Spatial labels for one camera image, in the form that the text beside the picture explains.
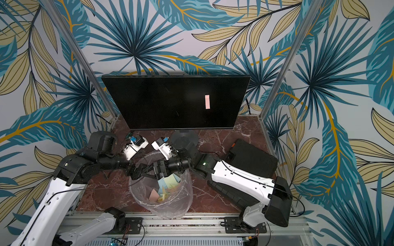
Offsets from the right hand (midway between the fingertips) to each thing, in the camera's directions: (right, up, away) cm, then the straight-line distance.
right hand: (146, 171), depth 59 cm
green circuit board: (-19, -37, +12) cm, 43 cm away
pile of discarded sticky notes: (+4, -11, +17) cm, 21 cm away
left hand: (-1, +3, +4) cm, 5 cm away
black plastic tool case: (+51, -1, +36) cm, 63 cm away
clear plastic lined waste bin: (+9, -9, -1) cm, 13 cm away
